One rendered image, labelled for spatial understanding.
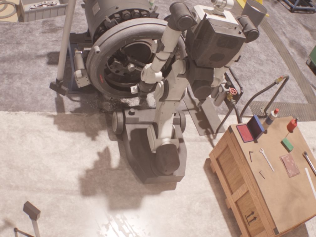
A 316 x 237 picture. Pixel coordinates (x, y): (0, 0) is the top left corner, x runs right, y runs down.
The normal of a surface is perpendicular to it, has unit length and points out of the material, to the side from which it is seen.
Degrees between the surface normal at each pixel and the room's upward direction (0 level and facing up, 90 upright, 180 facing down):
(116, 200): 0
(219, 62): 105
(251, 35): 90
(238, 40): 90
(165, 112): 60
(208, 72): 45
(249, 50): 0
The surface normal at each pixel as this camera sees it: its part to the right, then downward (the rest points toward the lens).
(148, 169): 0.28, -0.63
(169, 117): 0.32, 0.35
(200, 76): 0.34, 0.10
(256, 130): -0.88, 0.00
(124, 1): 0.05, -0.60
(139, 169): -0.81, 0.25
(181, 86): 0.15, 0.87
